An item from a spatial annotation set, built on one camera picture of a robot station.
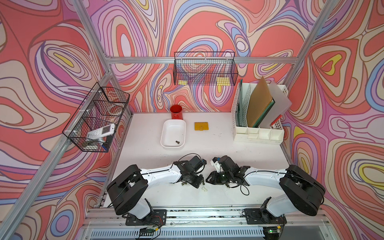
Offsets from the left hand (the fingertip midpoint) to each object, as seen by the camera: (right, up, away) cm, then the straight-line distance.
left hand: (202, 183), depth 83 cm
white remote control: (-44, +30, -15) cm, 56 cm away
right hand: (+4, -1, +1) cm, 4 cm away
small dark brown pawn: (-16, +21, +19) cm, 32 cm away
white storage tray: (-19, +27, +22) cm, 40 cm away
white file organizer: (+28, +28, +18) cm, 44 cm away
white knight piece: (+1, -3, -1) cm, 3 cm away
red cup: (-17, +43, +25) cm, 52 cm away
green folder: (+30, +48, +24) cm, 62 cm away
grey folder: (+46, +46, +2) cm, 65 cm away
